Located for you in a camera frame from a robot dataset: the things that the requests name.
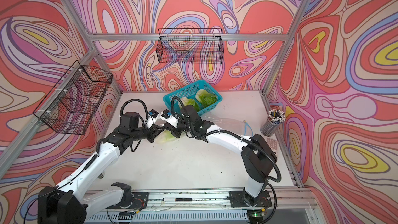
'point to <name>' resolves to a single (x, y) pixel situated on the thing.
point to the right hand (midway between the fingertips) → (166, 129)
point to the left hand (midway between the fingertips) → (164, 129)
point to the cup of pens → (275, 117)
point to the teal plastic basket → (189, 92)
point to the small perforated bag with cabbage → (165, 137)
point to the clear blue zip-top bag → (238, 126)
